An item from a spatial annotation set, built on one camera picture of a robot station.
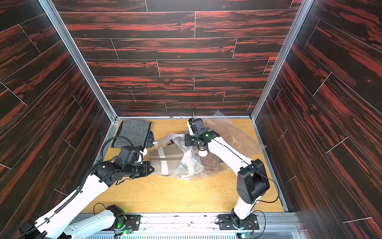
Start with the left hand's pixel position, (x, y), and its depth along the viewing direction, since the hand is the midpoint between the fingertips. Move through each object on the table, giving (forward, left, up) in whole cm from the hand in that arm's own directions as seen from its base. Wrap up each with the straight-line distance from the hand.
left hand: (155, 169), depth 75 cm
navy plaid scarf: (+29, +12, -13) cm, 34 cm away
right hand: (+21, -17, 0) cm, 27 cm away
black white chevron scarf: (+33, +21, -10) cm, 41 cm away
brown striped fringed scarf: (+8, -29, -5) cm, 31 cm away
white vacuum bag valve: (+13, -25, -5) cm, 29 cm away
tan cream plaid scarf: (+8, -8, -4) cm, 12 cm away
